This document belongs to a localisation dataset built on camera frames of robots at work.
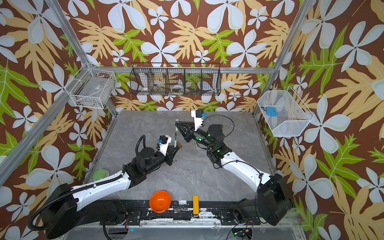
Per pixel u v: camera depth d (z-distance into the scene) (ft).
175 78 3.16
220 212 2.50
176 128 2.22
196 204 2.57
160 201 2.51
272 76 3.15
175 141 2.35
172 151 2.32
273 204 1.36
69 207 1.32
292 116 2.56
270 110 2.84
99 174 2.90
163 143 2.11
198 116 1.99
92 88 2.82
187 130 2.08
